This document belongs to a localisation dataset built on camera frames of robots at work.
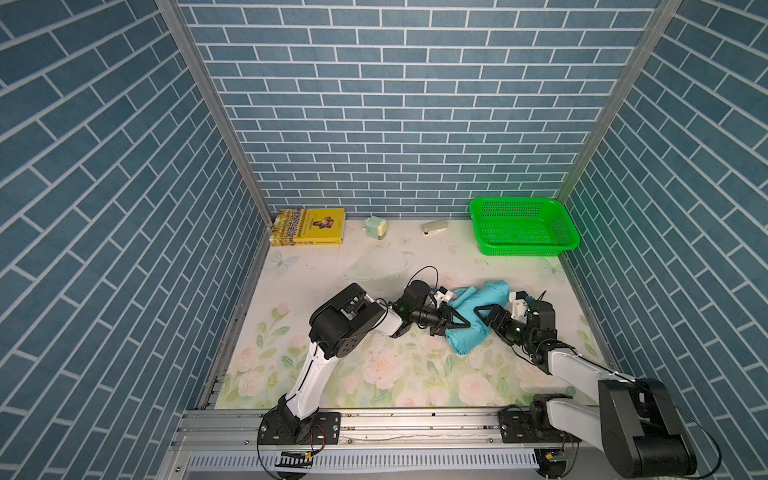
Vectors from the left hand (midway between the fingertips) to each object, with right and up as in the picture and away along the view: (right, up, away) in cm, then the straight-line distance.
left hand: (472, 333), depth 84 cm
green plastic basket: (+29, +33, +36) cm, 56 cm away
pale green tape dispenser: (-30, +32, +26) cm, 50 cm away
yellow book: (-56, +32, +32) cm, 72 cm away
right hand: (+5, +3, +5) cm, 8 cm away
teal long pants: (-1, +8, +5) cm, 10 cm away
